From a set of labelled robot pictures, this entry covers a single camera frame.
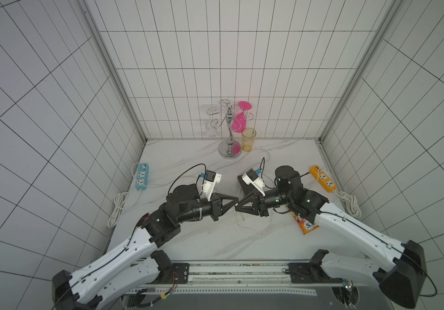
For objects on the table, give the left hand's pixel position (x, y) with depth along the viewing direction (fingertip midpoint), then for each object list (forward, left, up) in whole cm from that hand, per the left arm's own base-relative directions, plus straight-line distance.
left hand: (233, 204), depth 63 cm
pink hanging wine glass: (+55, -5, -12) cm, 56 cm away
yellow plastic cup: (+48, -10, -16) cm, 51 cm away
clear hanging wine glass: (+41, +10, -1) cm, 42 cm away
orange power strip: (+23, -50, -25) cm, 61 cm away
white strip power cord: (+15, +55, -27) cm, 63 cm away
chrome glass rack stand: (+48, 0, -26) cm, 55 cm away
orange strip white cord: (+13, -57, -23) cm, 63 cm away
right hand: (-2, 0, -1) cm, 3 cm away
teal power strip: (+24, +46, -25) cm, 58 cm away
